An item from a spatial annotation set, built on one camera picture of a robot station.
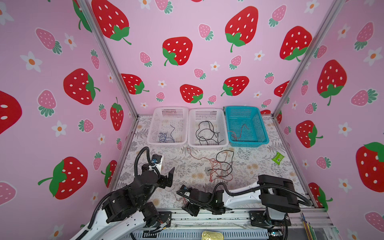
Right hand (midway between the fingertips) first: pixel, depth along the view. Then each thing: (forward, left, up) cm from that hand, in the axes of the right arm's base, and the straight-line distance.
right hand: (182, 210), depth 75 cm
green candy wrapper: (+35, -58, -2) cm, 68 cm away
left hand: (+14, +8, +21) cm, 26 cm away
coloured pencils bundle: (-4, -62, -1) cm, 62 cm away
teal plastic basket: (+60, -40, 0) cm, 72 cm away
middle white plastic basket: (+66, -18, +3) cm, 69 cm away
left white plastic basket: (+56, +19, -1) cm, 59 cm away
